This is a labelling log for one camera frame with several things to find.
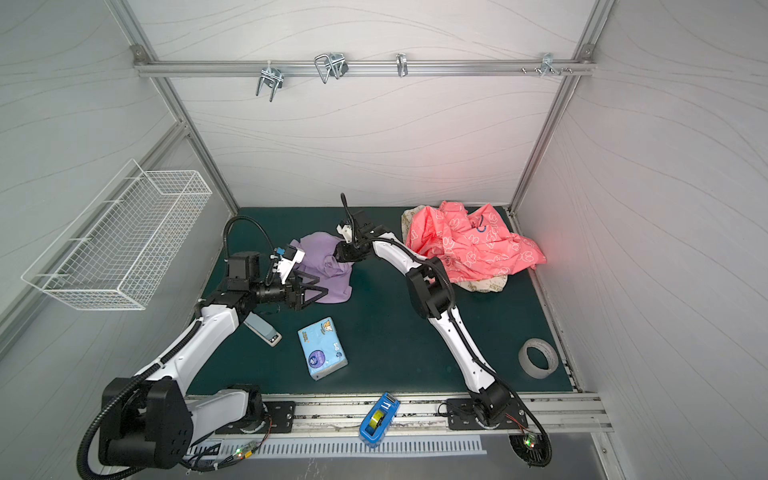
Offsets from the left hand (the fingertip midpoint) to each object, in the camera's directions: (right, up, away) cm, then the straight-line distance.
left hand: (325, 282), depth 78 cm
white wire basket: (-46, +8, -9) cm, 48 cm away
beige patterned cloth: (+47, -3, +15) cm, 50 cm away
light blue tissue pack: (-1, -18, +2) cm, 18 cm away
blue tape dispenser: (+15, -31, -9) cm, 36 cm away
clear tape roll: (+62, -20, +4) cm, 65 cm away
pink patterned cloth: (+41, +9, +13) cm, 44 cm away
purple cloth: (-6, +4, +19) cm, 20 cm away
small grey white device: (-19, -14, +6) cm, 25 cm away
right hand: (0, +7, +25) cm, 26 cm away
